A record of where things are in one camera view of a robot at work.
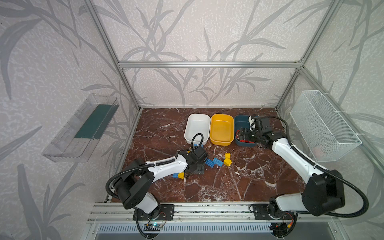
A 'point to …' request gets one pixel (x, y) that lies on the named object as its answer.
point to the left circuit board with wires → (152, 226)
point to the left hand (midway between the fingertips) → (198, 164)
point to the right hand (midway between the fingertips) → (243, 129)
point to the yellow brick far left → (181, 175)
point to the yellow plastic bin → (222, 128)
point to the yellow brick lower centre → (227, 162)
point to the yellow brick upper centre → (227, 155)
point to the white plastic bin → (197, 123)
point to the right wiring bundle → (282, 228)
